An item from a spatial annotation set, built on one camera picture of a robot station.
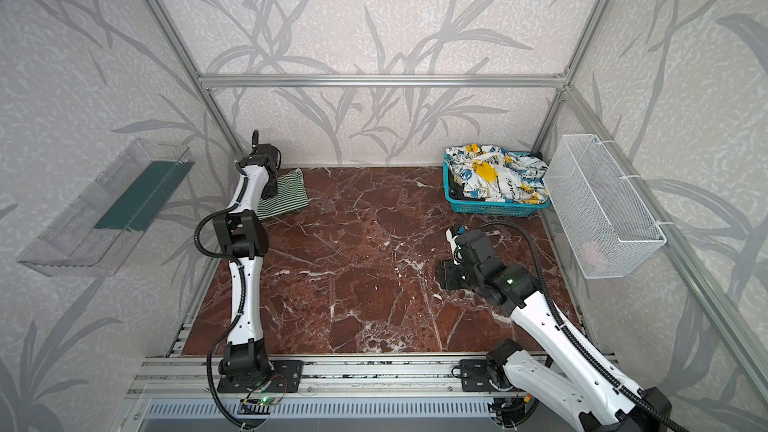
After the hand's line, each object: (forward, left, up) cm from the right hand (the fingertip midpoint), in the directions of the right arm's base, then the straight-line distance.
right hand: (443, 259), depth 77 cm
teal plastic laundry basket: (+26, -12, -12) cm, 31 cm away
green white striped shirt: (+32, +52, -13) cm, 63 cm away
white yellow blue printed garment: (+35, -21, -5) cm, 40 cm away
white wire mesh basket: (-1, -32, +18) cm, 37 cm away
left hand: (+35, +62, -10) cm, 72 cm away
